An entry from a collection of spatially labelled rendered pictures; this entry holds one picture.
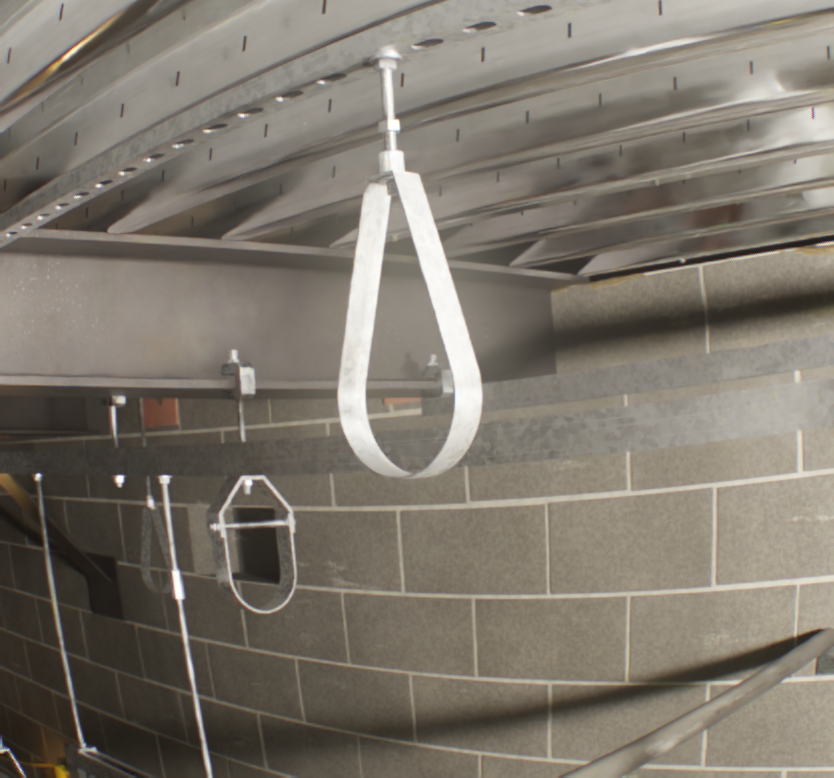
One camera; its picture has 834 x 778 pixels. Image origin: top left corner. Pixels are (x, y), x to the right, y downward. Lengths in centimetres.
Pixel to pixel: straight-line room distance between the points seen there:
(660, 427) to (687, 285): 111
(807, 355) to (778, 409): 58
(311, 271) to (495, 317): 43
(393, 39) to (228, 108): 19
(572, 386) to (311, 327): 41
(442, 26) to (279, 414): 214
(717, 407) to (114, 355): 92
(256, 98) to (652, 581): 147
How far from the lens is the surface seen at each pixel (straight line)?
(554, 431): 111
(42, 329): 158
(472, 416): 79
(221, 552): 161
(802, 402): 96
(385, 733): 276
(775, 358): 157
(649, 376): 168
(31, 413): 360
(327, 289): 190
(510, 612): 242
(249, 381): 163
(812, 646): 188
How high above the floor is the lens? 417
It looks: 6 degrees up
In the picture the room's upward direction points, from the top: 4 degrees counter-clockwise
